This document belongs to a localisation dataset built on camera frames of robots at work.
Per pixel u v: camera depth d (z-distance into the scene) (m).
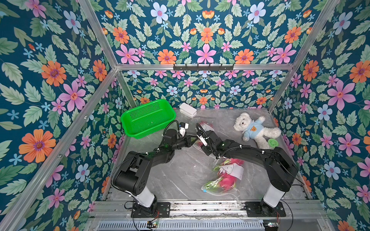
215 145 0.68
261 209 0.65
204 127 0.88
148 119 1.14
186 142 0.78
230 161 0.82
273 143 0.94
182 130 0.80
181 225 0.70
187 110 1.15
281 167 0.49
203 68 0.93
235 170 0.78
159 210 0.73
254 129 0.98
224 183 0.74
